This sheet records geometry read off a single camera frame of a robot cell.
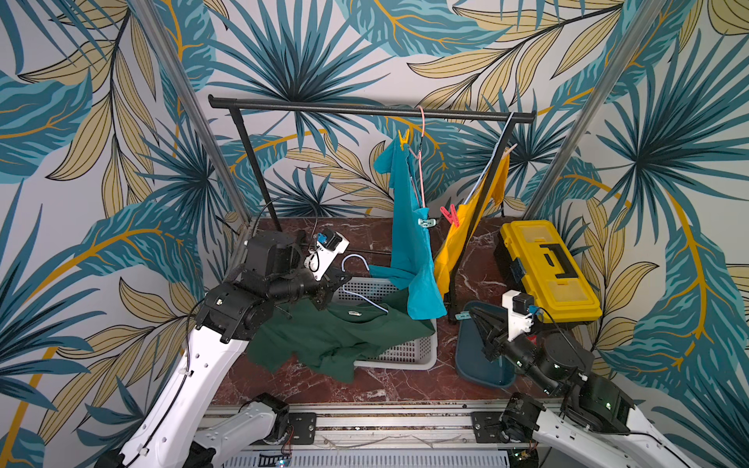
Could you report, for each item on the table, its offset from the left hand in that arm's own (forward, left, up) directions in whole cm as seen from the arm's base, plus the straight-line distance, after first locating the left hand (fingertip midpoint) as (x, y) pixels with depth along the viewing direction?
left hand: (345, 281), depth 61 cm
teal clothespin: (-4, -26, -7) cm, 28 cm away
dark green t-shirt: (-5, +3, -19) cm, 20 cm away
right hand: (-4, -28, -6) cm, 29 cm away
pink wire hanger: (+57, -21, -7) cm, 61 cm away
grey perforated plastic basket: (-3, -20, -33) cm, 39 cm away
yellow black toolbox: (+19, -53, -16) cm, 58 cm away
